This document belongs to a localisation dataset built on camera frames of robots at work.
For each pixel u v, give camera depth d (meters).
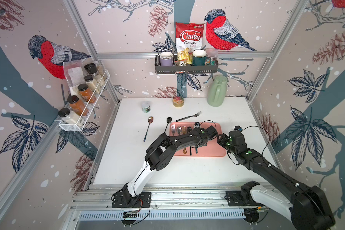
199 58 0.80
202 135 0.68
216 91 1.01
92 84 0.76
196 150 0.90
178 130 1.00
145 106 1.10
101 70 0.86
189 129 1.00
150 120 1.07
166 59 0.80
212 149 0.92
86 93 0.71
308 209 0.39
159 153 0.56
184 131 1.00
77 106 0.65
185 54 0.84
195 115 1.10
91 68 0.78
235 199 0.73
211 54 0.84
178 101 1.15
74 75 0.70
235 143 0.64
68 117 0.60
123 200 0.64
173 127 1.01
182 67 0.86
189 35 0.78
